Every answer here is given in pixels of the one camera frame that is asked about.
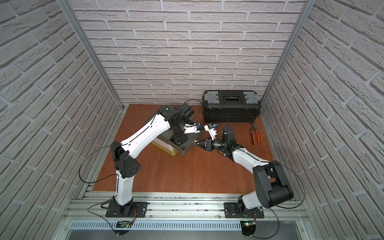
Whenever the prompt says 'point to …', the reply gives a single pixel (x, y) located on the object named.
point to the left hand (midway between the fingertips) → (185, 133)
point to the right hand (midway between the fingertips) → (198, 144)
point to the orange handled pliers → (254, 129)
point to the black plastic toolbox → (231, 106)
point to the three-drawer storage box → (163, 142)
